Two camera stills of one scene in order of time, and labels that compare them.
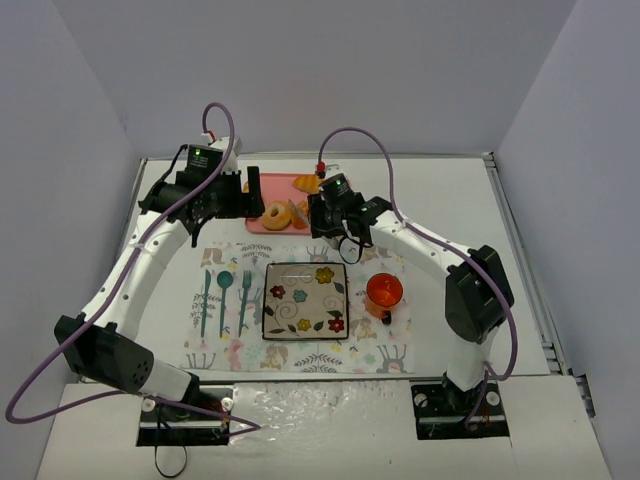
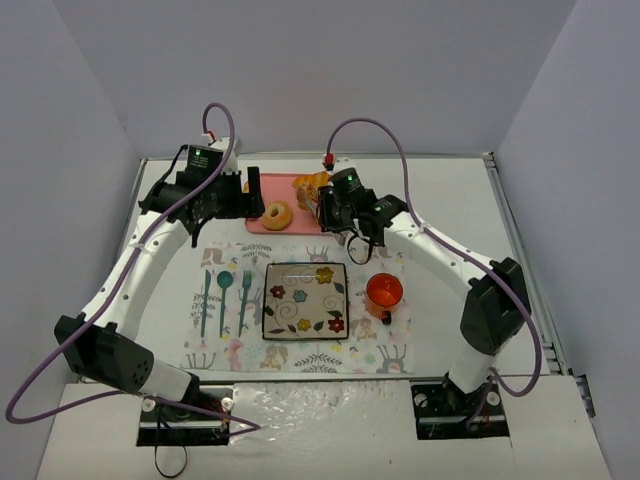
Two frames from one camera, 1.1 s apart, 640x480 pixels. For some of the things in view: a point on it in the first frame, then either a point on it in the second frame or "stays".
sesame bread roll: x=299 y=217 → x=306 y=193
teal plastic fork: x=246 y=282 stays
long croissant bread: x=308 y=183 stays
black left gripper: x=238 y=198 stays
